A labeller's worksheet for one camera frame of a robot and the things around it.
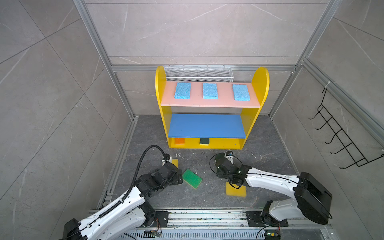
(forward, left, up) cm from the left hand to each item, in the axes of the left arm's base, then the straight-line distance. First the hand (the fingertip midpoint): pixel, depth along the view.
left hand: (176, 170), depth 78 cm
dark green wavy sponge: (+25, -17, -9) cm, 32 cm away
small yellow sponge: (+11, +2, -11) cm, 16 cm away
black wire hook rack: (0, -76, +20) cm, 79 cm away
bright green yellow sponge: (0, -8, -10) cm, 13 cm away
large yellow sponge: (-8, -29, -10) cm, 32 cm away
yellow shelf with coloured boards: (+45, -23, -4) cm, 51 cm away
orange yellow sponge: (+26, 0, -10) cm, 28 cm away
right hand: (+4, -25, -8) cm, 27 cm away
